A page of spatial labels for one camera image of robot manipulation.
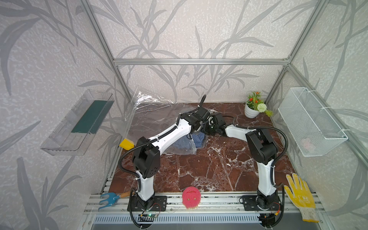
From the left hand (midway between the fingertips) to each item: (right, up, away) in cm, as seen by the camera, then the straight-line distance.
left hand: (192, 126), depth 88 cm
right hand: (+5, -3, +11) cm, 12 cm away
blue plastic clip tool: (-42, -37, -14) cm, 57 cm away
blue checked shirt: (-2, -10, -3) cm, 11 cm away
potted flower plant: (+45, +13, +15) cm, 49 cm away
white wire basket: (+55, 0, -25) cm, 61 cm away
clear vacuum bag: (-33, +8, +28) cm, 43 cm away
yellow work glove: (+59, -37, -13) cm, 71 cm away
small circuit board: (-20, -43, -17) cm, 51 cm away
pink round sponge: (0, -36, -15) cm, 39 cm away
